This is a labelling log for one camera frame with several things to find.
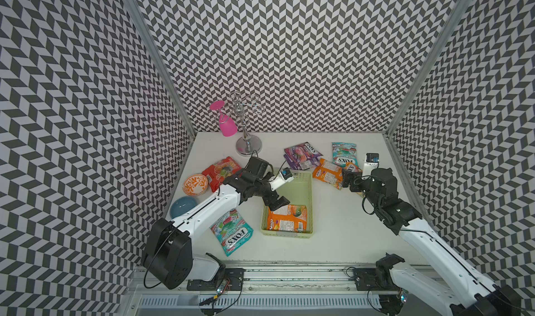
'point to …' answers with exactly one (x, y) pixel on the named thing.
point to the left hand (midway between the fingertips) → (280, 192)
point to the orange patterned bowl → (195, 184)
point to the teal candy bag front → (231, 232)
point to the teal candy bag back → (344, 152)
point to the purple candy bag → (302, 156)
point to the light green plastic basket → (299, 191)
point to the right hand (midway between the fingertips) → (354, 173)
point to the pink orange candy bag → (350, 166)
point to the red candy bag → (216, 173)
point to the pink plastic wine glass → (228, 125)
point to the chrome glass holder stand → (246, 144)
